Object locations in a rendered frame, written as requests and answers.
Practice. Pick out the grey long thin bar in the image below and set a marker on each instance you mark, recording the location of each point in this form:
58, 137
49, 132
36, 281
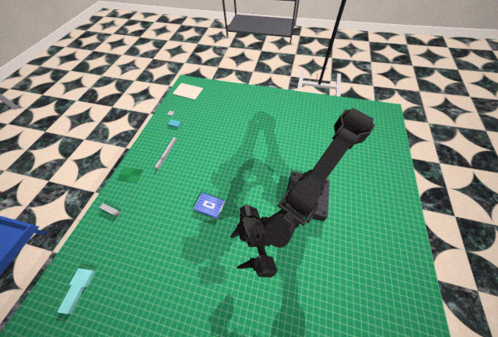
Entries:
163, 157

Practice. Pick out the blue boxed card deck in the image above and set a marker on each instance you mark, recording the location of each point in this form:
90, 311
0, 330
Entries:
209, 205

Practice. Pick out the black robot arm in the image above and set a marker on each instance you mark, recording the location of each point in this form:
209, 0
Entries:
304, 195

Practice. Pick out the teal rectangular block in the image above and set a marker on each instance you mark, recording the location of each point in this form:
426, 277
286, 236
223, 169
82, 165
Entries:
174, 123

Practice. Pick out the green cutting mat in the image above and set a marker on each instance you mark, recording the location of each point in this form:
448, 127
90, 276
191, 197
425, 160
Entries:
165, 270

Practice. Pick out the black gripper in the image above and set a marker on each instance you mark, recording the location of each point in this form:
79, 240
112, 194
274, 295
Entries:
263, 265

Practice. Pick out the beige flat rectangular slab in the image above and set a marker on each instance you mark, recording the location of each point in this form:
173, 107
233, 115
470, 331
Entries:
185, 90

